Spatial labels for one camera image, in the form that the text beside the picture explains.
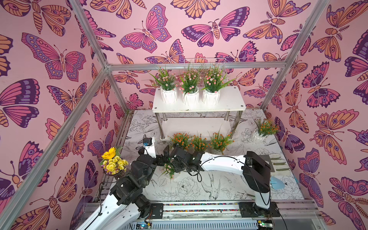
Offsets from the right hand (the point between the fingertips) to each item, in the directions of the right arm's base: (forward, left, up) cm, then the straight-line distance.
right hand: (175, 163), depth 84 cm
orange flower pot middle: (+9, -14, +7) cm, 18 cm away
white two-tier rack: (+40, -17, -7) cm, 44 cm away
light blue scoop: (-9, -59, -7) cm, 60 cm away
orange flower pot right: (+10, -26, +8) cm, 29 cm away
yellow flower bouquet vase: (-8, +27, +17) cm, 33 cm away
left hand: (+1, +5, +19) cm, 20 cm away
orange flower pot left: (+10, -4, +9) cm, 14 cm away
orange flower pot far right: (+21, -55, -1) cm, 59 cm away
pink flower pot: (-7, +2, +8) cm, 11 cm away
